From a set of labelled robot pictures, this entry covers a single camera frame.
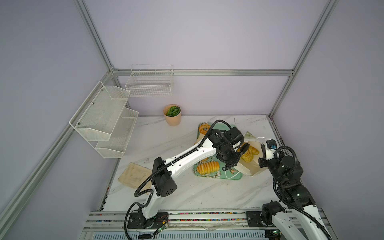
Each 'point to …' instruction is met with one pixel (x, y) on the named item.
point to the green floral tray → (231, 174)
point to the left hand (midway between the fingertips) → (233, 164)
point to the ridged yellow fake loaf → (206, 167)
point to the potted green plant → (172, 114)
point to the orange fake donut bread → (203, 128)
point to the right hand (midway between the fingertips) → (263, 143)
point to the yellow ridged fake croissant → (248, 155)
